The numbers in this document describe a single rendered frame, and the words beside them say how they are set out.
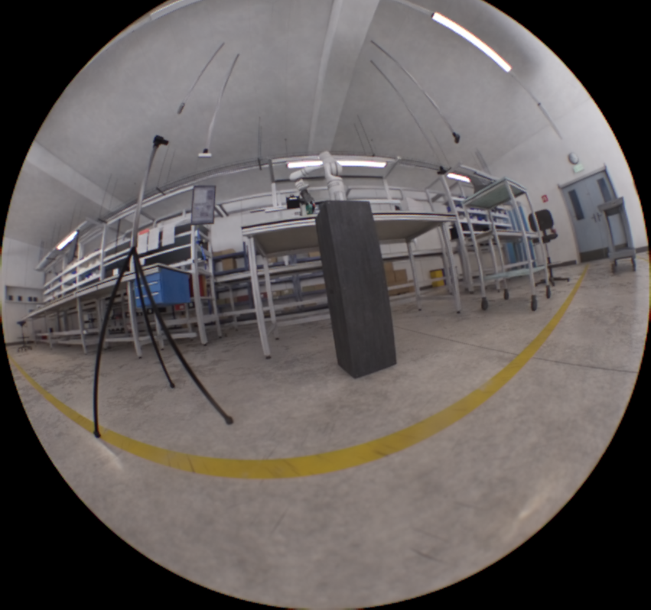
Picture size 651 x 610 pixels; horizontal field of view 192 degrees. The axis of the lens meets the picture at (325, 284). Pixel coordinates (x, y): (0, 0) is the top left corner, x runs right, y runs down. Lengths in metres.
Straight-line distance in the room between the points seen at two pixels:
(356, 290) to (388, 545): 0.87
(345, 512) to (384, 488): 0.09
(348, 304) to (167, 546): 1.00
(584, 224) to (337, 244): 6.64
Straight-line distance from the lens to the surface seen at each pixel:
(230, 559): 0.47
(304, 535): 0.45
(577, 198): 6.94
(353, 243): 0.91
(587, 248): 6.84
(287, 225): 1.42
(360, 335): 0.89
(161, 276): 2.12
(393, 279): 5.26
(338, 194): 1.08
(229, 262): 5.55
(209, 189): 2.63
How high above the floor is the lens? 0.41
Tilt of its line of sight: 3 degrees up
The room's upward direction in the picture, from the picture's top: 9 degrees counter-clockwise
